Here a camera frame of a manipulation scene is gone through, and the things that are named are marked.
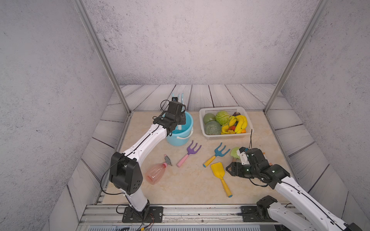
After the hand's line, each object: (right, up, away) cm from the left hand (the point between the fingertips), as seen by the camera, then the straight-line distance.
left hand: (183, 115), depth 86 cm
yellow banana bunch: (+38, -6, +11) cm, 40 cm away
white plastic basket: (+37, +4, +26) cm, 45 cm away
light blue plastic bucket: (-2, -13, -1) cm, 13 cm away
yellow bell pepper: (+29, -9, +16) cm, 34 cm away
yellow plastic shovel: (+22, -34, +3) cm, 40 cm away
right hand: (+26, -29, -9) cm, 40 cm away
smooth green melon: (+17, 0, +17) cm, 24 cm away
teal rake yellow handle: (+22, -25, +11) cm, 35 cm away
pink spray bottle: (-16, -33, 0) cm, 37 cm away
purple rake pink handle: (+4, -23, +11) cm, 26 cm away
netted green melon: (+19, -8, +10) cm, 23 cm away
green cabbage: (+26, -1, +13) cm, 29 cm away
